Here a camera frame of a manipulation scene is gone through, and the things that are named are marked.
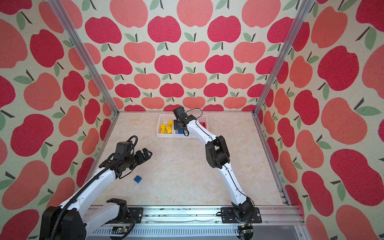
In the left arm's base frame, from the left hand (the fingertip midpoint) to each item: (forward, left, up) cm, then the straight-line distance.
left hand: (149, 157), depth 85 cm
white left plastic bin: (+34, -3, -5) cm, 35 cm away
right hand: (+27, -18, -1) cm, 32 cm away
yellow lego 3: (+25, -4, -6) cm, 26 cm away
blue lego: (+23, -17, -6) cm, 30 cm away
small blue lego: (-10, +7, -9) cm, 15 cm away
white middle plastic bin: (+20, -14, -5) cm, 25 cm away
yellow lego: (+28, -4, -6) cm, 29 cm away
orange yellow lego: (+25, -9, -6) cm, 27 cm away
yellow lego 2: (+32, -9, -7) cm, 33 cm away
